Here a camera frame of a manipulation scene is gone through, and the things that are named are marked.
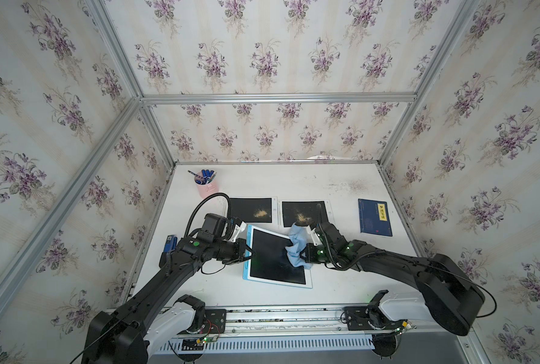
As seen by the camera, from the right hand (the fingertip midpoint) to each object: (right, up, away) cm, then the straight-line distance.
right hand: (302, 255), depth 85 cm
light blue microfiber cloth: (-1, +7, +3) cm, 8 cm away
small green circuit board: (-31, -21, -16) cm, 41 cm away
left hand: (-17, +3, -10) cm, 20 cm away
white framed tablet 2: (+5, +14, +20) cm, 25 cm away
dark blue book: (+34, +12, +14) cm, 39 cm away
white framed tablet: (-19, +15, +16) cm, 30 cm away
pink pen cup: (-40, +25, +15) cm, 50 cm away
